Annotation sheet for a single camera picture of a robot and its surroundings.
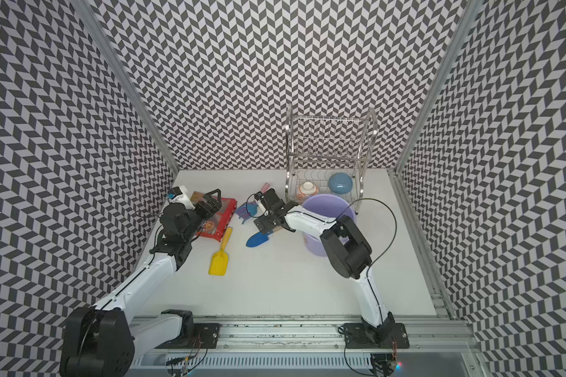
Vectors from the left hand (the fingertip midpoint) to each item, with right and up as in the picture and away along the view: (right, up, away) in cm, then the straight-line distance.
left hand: (213, 197), depth 82 cm
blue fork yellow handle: (+10, -5, +20) cm, 23 cm away
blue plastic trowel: (+15, -17, +12) cm, 26 cm away
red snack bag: (-3, -12, +13) cm, 18 cm away
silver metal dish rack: (+41, +15, -1) cm, 43 cm away
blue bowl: (+49, +6, +21) cm, 54 cm away
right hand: (+19, -10, +14) cm, 25 cm away
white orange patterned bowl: (+34, +3, +17) cm, 38 cm away
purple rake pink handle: (+6, -6, +20) cm, 21 cm away
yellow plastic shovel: (+1, -24, +4) cm, 24 cm away
